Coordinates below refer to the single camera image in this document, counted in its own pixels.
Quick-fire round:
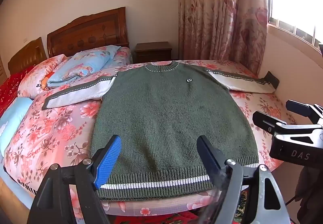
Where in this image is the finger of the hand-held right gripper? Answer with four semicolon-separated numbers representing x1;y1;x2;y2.
286;99;323;124
252;110;323;137

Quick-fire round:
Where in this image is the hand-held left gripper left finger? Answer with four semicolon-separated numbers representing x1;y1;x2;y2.
27;135;122;224

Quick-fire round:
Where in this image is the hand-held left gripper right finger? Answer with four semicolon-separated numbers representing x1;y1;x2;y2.
196;135;290;224

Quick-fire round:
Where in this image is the green knit sweater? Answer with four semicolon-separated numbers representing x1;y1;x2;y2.
42;61;280;200

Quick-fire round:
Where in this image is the pink floral bedsheet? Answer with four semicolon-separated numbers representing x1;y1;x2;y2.
2;46;298;217

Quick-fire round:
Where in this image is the red floral cloth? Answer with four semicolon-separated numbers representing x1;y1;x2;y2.
113;189;250;224

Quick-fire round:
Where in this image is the blue floral folded quilt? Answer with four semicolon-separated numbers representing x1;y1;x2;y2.
47;45;122;88

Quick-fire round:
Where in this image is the light blue pillow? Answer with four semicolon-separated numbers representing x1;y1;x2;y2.
0;97;33;156

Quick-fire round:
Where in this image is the orange floral pillow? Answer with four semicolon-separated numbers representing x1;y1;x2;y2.
17;54;67;100

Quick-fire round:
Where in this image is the wooden nightstand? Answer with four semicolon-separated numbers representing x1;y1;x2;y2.
134;42;173;64

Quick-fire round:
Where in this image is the floral curtain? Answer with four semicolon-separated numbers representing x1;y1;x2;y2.
177;0;268;76

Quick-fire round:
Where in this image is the red blanket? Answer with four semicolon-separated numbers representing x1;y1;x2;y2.
0;65;36;117

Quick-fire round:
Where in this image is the large wooden headboard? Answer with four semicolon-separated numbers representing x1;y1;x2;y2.
47;7;130;58

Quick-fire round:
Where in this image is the small wooden headboard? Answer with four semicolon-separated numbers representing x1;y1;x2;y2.
7;37;47;74

